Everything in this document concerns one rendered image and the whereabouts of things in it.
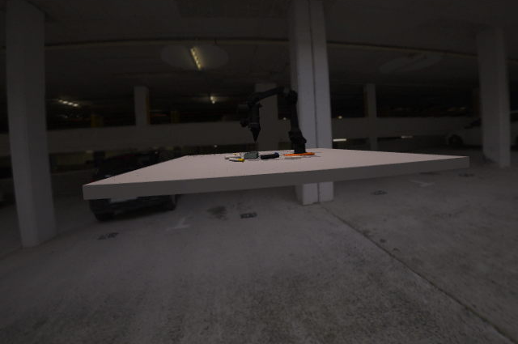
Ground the grey keyboard with white letter keys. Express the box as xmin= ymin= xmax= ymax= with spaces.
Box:
xmin=244 ymin=152 xmax=259 ymax=159

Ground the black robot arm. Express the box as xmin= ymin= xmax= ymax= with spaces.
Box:
xmin=236 ymin=86 xmax=307 ymax=154

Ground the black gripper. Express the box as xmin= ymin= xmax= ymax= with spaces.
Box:
xmin=248 ymin=114 xmax=261 ymax=142

